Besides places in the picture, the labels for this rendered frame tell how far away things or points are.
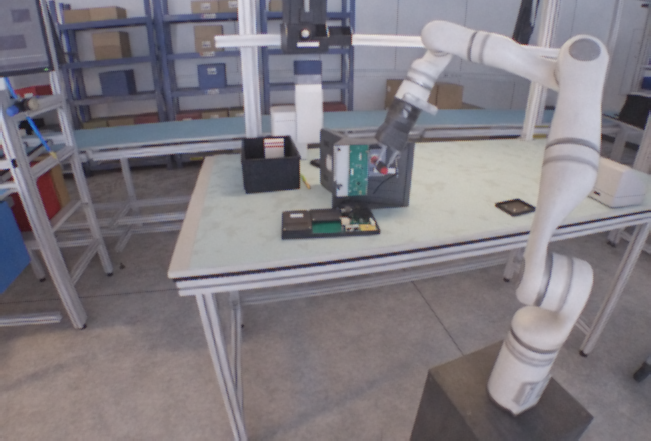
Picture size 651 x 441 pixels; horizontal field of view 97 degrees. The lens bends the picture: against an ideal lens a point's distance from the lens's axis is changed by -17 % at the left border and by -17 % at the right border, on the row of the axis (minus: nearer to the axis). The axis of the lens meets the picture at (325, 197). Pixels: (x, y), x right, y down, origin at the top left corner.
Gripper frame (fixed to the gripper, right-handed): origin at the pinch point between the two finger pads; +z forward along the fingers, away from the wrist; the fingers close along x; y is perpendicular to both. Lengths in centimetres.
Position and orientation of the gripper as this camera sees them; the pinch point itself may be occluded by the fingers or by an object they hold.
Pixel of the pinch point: (379, 170)
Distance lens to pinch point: 86.9
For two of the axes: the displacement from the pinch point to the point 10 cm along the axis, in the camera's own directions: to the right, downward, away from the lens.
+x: -9.0, -3.2, -2.9
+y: -1.5, -4.1, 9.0
